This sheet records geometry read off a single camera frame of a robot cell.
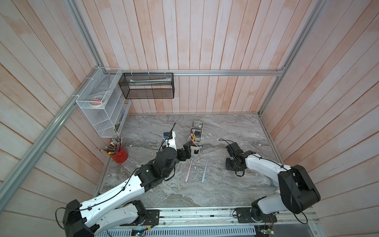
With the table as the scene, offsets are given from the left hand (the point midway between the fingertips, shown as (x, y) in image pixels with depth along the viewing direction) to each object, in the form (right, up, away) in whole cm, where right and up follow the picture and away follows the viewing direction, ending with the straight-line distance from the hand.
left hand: (183, 145), depth 72 cm
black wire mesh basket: (-27, +39, +32) cm, 57 cm away
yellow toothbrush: (+6, +2, +18) cm, 19 cm away
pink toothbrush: (+3, -18, +18) cm, 25 cm away
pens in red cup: (-41, -2, +13) cm, 44 cm away
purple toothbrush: (+4, +3, +16) cm, 17 cm away
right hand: (+29, -15, +20) cm, 38 cm away
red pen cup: (-39, -9, +16) cm, 43 cm away
